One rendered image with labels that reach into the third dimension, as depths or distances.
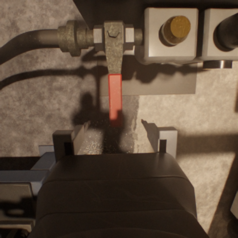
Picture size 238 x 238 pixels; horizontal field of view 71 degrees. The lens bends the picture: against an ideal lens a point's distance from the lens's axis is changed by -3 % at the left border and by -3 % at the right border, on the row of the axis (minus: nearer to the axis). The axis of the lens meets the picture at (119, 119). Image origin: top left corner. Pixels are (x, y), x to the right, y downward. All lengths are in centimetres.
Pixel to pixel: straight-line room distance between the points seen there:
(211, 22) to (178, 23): 8
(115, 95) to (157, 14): 14
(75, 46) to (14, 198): 56
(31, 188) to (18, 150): 31
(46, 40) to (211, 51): 26
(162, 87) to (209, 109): 25
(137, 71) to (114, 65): 47
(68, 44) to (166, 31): 15
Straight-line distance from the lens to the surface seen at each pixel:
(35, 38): 32
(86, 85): 75
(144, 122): 15
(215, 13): 33
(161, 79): 76
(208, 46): 32
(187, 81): 79
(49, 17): 82
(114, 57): 27
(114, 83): 26
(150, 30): 29
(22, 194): 69
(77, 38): 31
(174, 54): 30
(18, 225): 76
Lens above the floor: 74
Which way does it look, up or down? 75 degrees down
